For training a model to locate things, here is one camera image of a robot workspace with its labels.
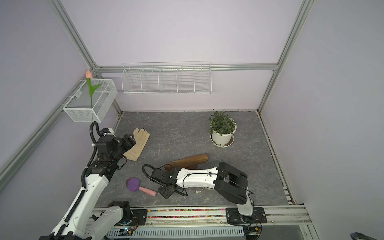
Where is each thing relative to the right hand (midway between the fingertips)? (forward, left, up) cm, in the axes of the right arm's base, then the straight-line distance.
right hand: (165, 189), depth 80 cm
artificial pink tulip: (+47, +43, +31) cm, 71 cm away
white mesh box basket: (+39, +41, +28) cm, 64 cm away
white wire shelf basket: (+64, +3, +27) cm, 70 cm away
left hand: (+21, +19, +19) cm, 34 cm away
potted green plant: (+31, -33, +14) cm, 47 cm away
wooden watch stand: (+17, -13, -3) cm, 21 cm away
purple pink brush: (+3, +19, -1) cm, 19 cm away
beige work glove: (+36, +23, -2) cm, 43 cm away
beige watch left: (-1, -17, -1) cm, 17 cm away
